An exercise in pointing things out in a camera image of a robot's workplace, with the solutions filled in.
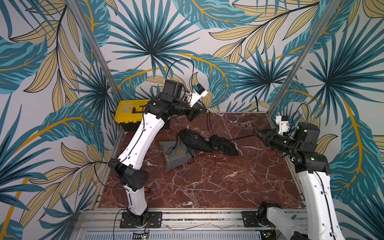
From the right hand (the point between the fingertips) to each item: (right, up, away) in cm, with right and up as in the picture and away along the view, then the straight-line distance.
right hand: (254, 131), depth 66 cm
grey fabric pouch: (-37, -14, +23) cm, 46 cm away
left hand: (-22, +9, +2) cm, 24 cm away
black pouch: (-8, -9, +19) cm, 22 cm away
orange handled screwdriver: (-52, -31, +14) cm, 62 cm away
